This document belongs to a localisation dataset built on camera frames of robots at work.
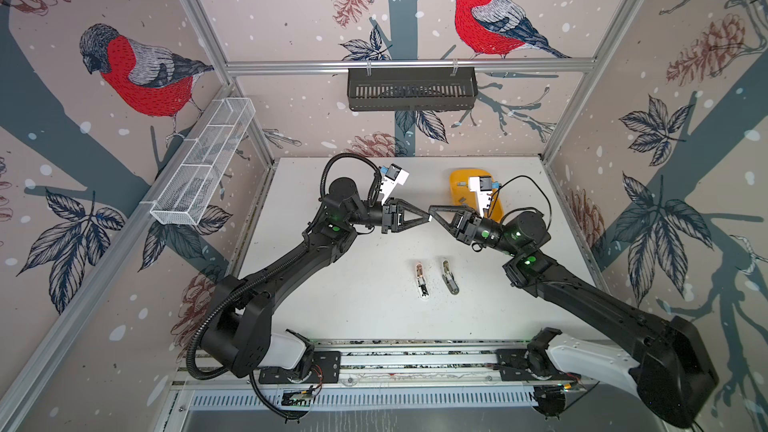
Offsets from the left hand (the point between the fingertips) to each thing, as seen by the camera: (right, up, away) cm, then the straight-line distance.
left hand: (424, 225), depth 63 cm
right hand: (+1, +1, +1) cm, 1 cm away
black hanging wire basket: (+5, +43, +44) cm, 62 cm away
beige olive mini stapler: (+10, -20, +25) cm, 33 cm away
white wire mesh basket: (-57, +7, +10) cm, 59 cm away
